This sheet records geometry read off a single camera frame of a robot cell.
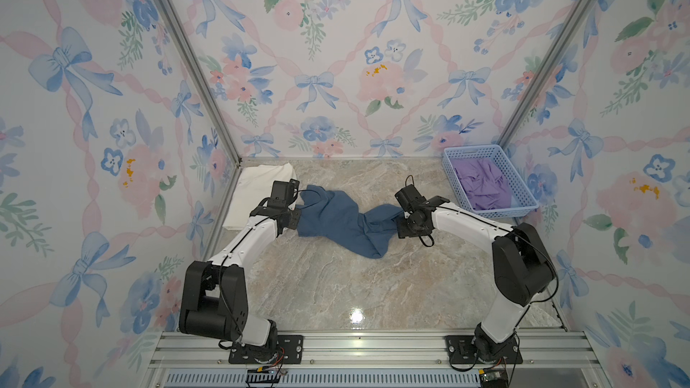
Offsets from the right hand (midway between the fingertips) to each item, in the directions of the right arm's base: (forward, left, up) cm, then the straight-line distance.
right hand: (409, 227), depth 93 cm
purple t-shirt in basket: (+22, -34, -4) cm, 41 cm away
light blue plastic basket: (+14, -46, -3) cm, 48 cm away
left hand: (+3, +42, +7) cm, 43 cm away
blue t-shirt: (+5, +26, 0) cm, 27 cm away
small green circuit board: (-41, -18, -9) cm, 46 cm away
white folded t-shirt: (+20, +59, -1) cm, 63 cm away
